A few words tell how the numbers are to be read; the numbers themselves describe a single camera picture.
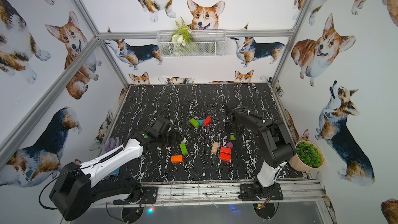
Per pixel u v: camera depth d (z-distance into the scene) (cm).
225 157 84
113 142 90
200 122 98
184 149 86
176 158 86
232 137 87
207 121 98
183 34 82
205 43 92
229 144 88
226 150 88
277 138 53
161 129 64
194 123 98
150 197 73
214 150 86
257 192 66
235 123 73
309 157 73
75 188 40
